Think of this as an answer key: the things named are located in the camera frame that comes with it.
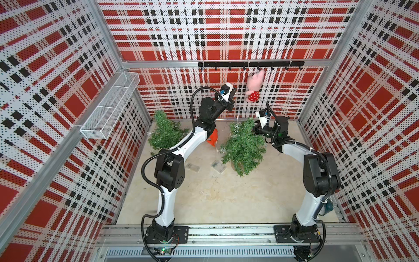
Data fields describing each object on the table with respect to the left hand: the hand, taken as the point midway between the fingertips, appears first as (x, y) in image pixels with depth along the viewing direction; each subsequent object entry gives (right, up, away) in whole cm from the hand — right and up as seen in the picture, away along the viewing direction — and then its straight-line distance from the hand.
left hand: (237, 87), depth 78 cm
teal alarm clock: (+41, -56, -4) cm, 70 cm away
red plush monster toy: (-13, -25, +34) cm, 44 cm away
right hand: (+7, -17, +12) cm, 22 cm away
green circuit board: (-34, -74, -8) cm, 81 cm away
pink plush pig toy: (+11, +6, +16) cm, 21 cm away
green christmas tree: (+3, -30, -1) cm, 30 cm away
